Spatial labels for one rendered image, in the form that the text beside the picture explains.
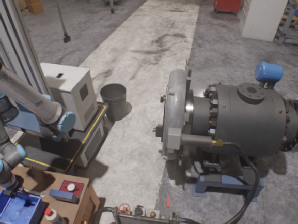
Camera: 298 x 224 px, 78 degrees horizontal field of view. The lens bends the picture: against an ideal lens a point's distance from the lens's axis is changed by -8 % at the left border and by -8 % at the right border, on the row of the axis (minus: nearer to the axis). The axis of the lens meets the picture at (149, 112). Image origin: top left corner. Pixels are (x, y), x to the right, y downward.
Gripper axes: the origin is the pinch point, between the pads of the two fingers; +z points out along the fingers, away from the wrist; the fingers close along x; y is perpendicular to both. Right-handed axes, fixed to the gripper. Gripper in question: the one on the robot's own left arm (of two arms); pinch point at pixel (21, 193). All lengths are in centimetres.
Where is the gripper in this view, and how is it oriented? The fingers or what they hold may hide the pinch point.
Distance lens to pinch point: 154.1
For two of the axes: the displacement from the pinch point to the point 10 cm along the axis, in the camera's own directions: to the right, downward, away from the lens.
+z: 0.0, 7.3, 6.9
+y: 9.9, 1.0, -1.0
